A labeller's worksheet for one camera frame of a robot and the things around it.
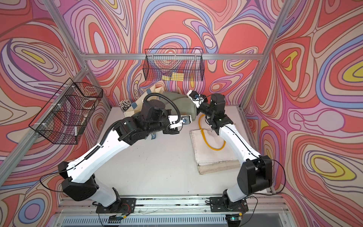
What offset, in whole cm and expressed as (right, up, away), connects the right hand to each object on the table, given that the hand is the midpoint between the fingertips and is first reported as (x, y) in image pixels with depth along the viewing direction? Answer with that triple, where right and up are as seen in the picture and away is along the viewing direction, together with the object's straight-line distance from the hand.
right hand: (189, 99), depth 77 cm
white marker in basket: (-60, -17, -5) cm, 62 cm away
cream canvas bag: (+13, -39, +9) cm, 42 cm away
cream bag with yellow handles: (+15, -33, +14) cm, 39 cm away
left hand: (-4, -10, -14) cm, 17 cm away
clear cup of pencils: (-44, -1, +19) cm, 48 cm away
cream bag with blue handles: (-34, -3, +15) cm, 38 cm away
